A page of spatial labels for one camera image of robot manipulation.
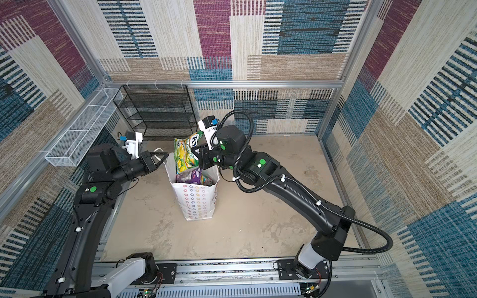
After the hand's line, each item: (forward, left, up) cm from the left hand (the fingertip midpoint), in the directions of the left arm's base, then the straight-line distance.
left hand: (167, 152), depth 66 cm
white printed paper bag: (-9, -9, -19) cm, 23 cm away
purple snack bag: (0, -6, -17) cm, 18 cm away
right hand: (-3, -10, +3) cm, 11 cm away
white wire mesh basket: (+4, +38, -3) cm, 38 cm away
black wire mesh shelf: (+48, +22, -20) cm, 56 cm away
